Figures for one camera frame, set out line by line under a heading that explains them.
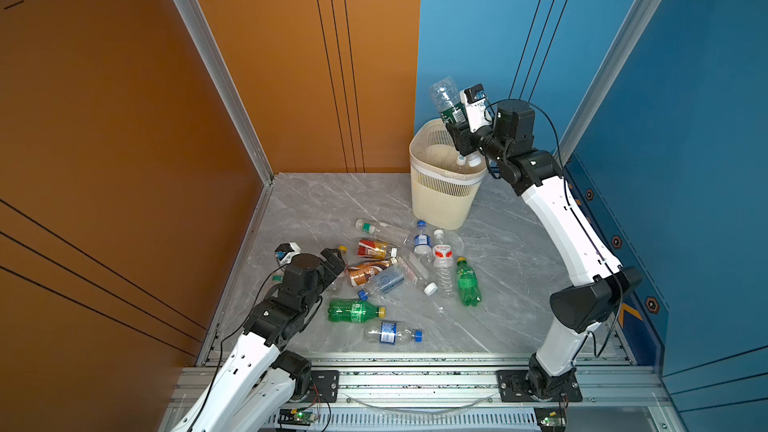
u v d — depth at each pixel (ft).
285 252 2.19
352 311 2.65
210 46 2.72
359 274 2.85
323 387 2.44
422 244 3.14
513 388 2.38
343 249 3.14
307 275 1.85
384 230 3.36
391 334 2.53
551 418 2.33
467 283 2.84
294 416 2.33
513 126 1.69
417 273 3.06
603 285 1.42
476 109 1.99
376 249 3.05
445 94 2.27
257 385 1.93
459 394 2.39
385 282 2.84
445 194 2.98
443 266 2.96
